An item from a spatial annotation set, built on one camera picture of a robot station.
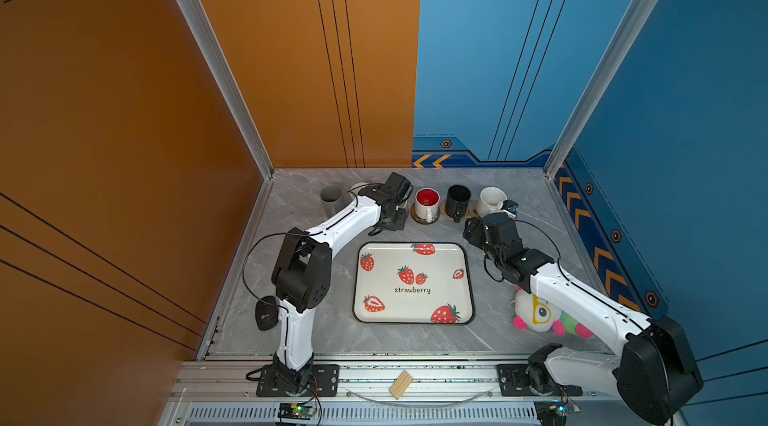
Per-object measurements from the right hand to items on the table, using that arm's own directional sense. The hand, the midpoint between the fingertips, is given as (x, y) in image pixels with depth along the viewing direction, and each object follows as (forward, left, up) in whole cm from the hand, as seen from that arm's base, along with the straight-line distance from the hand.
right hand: (471, 226), depth 85 cm
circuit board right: (-42, -15, -18) cm, 48 cm away
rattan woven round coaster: (+16, +5, -14) cm, 22 cm away
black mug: (+16, +1, -5) cm, 16 cm away
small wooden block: (-37, +21, -14) cm, 45 cm away
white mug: (+15, -10, -6) cm, 19 cm away
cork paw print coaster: (+16, -6, -13) cm, 21 cm away
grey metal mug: (+13, +43, -3) cm, 44 cm away
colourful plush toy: (-22, -13, -9) cm, 27 cm away
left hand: (+6, +22, -5) cm, 24 cm away
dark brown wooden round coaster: (+11, +13, -13) cm, 22 cm away
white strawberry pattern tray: (-11, +17, -15) cm, 25 cm away
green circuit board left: (-42, +45, -16) cm, 64 cm away
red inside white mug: (+18, +11, -10) cm, 23 cm away
